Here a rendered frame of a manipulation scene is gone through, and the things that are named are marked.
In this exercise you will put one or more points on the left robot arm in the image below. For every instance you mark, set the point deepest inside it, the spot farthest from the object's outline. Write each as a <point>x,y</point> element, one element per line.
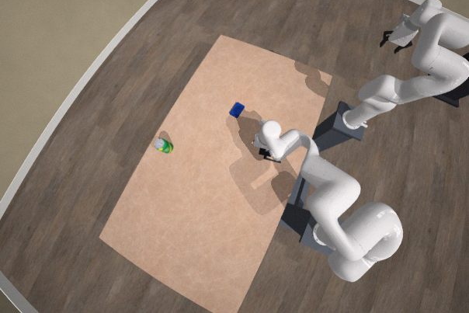
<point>372,233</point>

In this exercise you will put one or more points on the green and yellow drink can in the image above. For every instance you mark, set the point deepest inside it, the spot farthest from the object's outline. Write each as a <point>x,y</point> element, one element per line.
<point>163,145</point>

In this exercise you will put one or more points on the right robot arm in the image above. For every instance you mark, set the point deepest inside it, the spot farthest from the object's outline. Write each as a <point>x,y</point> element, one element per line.
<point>447,69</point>

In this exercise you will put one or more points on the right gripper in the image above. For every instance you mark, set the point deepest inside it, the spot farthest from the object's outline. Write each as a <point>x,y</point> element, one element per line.
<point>401,35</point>

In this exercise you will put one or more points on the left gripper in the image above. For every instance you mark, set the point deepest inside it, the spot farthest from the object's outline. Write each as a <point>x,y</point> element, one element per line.
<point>256,143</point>

